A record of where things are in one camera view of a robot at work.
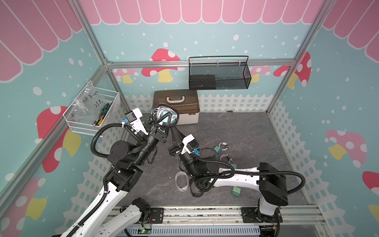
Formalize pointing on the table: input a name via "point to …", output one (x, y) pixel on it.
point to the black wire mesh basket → (218, 72)
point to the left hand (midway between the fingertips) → (173, 116)
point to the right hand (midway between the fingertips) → (174, 125)
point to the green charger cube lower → (236, 191)
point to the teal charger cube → (217, 149)
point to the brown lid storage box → (186, 101)
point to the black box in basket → (200, 82)
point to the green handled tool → (103, 112)
